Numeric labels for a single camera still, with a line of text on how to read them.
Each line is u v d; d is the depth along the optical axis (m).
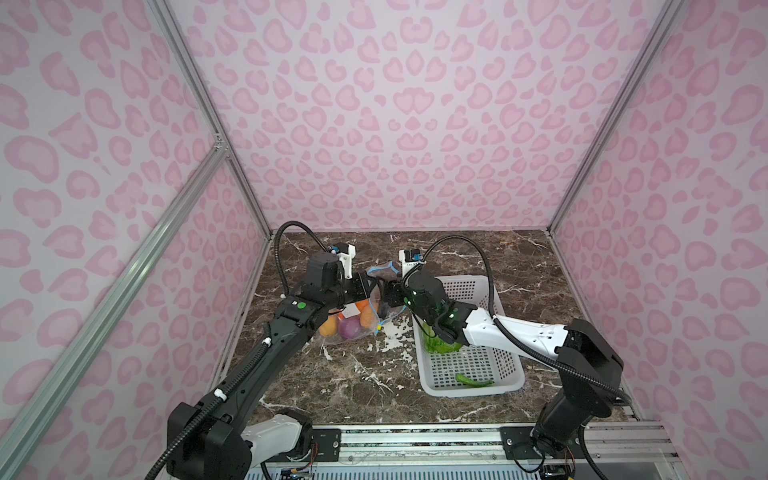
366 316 0.88
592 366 0.44
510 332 0.51
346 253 0.70
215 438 0.38
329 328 0.88
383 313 0.87
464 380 0.82
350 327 0.88
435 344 0.84
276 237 0.58
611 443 0.75
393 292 0.70
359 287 0.67
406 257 0.71
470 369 0.84
